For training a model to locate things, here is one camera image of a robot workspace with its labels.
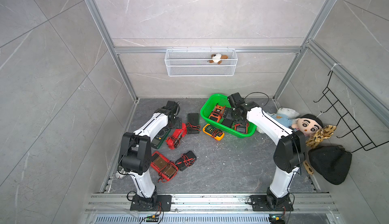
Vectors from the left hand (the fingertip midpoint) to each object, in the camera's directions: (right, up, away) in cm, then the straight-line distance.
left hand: (174, 123), depth 94 cm
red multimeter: (0, -11, -6) cm, 13 cm away
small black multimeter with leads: (+9, -20, -11) cm, 24 cm away
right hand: (+36, +4, -3) cm, 36 cm away
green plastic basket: (+23, +11, +15) cm, 29 cm away
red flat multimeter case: (-2, -24, -14) cm, 28 cm away
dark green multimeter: (-9, -10, +1) cm, 13 cm away
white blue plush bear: (+72, +4, +4) cm, 73 cm away
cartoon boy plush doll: (+76, 0, -13) cm, 77 cm away
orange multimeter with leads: (+29, +6, +10) cm, 31 cm away
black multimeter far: (+12, -3, +4) cm, 13 cm away
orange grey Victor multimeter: (+45, -4, +6) cm, 46 cm away
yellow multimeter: (+27, -7, +1) cm, 28 cm away
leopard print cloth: (+75, -7, -18) cm, 77 cm away
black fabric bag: (+76, -16, -27) cm, 82 cm away
